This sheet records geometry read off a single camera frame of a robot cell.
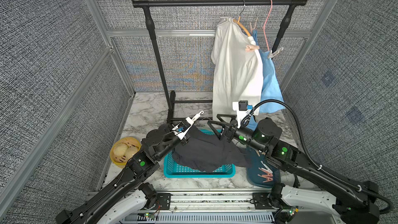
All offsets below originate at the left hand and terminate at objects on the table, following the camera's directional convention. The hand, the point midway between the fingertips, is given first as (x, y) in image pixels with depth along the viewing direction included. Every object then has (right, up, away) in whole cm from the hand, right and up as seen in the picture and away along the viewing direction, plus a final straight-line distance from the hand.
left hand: (194, 118), depth 64 cm
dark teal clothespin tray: (+31, -30, +18) cm, 46 cm away
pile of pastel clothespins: (+39, -30, +17) cm, 52 cm away
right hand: (+8, +1, -7) cm, 11 cm away
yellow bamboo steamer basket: (-39, -19, +21) cm, 48 cm away
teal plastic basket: (-12, -29, +19) cm, 36 cm away
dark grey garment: (+8, -19, +17) cm, 26 cm away
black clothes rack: (-19, +13, +52) cm, 57 cm away
